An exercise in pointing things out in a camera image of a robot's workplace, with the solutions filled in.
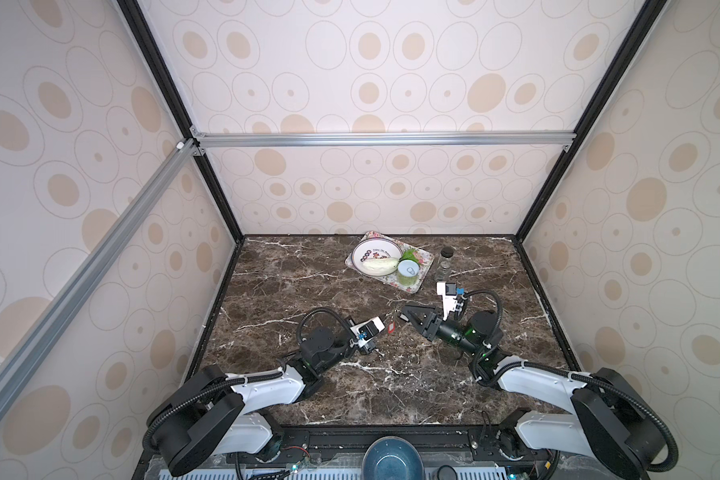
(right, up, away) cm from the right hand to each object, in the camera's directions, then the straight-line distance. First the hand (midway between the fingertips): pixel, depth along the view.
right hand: (405, 312), depth 75 cm
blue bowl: (-4, -34, -3) cm, 35 cm away
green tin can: (+5, +9, +27) cm, 29 cm away
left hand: (-4, 0, -1) cm, 4 cm away
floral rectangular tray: (-1, +7, +31) cm, 32 cm away
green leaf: (+5, +16, +28) cm, 33 cm away
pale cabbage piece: (-5, +11, +31) cm, 33 cm away
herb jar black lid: (+17, +13, +28) cm, 35 cm away
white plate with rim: (-6, +15, +38) cm, 41 cm away
